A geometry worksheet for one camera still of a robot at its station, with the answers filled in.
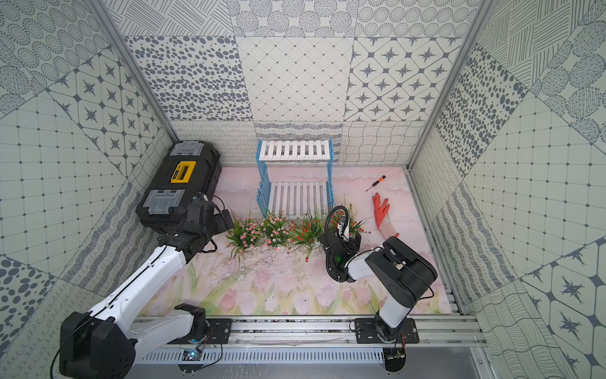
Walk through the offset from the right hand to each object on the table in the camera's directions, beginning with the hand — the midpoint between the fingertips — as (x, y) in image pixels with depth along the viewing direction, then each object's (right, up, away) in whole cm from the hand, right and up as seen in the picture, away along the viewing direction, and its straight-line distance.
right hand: (345, 231), depth 93 cm
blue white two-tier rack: (-23, +23, +25) cm, 41 cm away
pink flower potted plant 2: (-26, +3, -15) cm, 30 cm away
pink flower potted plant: (-37, +1, -12) cm, 39 cm away
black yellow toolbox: (-66, +25, +2) cm, 70 cm away
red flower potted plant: (-16, +2, -15) cm, 22 cm away
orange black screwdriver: (+21, +22, +22) cm, 38 cm away
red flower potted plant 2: (+2, +5, -10) cm, 12 cm away
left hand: (-45, +7, -11) cm, 47 cm away
